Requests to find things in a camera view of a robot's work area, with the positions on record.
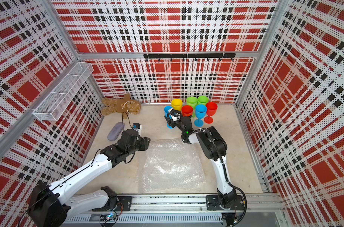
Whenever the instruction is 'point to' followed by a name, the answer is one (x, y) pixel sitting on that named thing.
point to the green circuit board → (108, 217)
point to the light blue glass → (201, 111)
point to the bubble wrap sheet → (171, 165)
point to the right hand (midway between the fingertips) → (171, 111)
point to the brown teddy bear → (124, 105)
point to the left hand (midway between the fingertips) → (148, 139)
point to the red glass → (211, 109)
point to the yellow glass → (176, 104)
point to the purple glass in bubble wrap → (116, 131)
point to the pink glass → (186, 110)
